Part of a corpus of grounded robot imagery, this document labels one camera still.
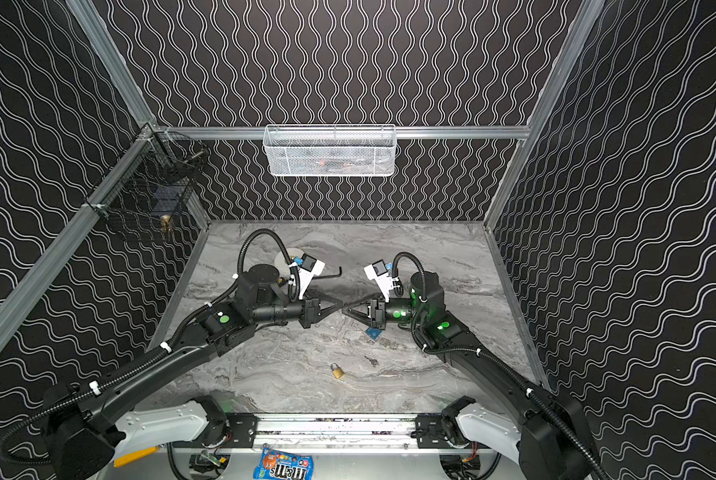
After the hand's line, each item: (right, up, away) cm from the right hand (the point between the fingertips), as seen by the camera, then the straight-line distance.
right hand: (345, 311), depth 69 cm
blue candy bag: (-15, -36, 0) cm, 39 cm away
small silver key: (+7, -18, +18) cm, 26 cm away
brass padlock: (-3, -20, +15) cm, 25 cm away
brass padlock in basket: (-50, +23, +13) cm, 56 cm away
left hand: (+1, +2, -4) cm, 5 cm away
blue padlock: (+8, -11, +22) cm, 25 cm away
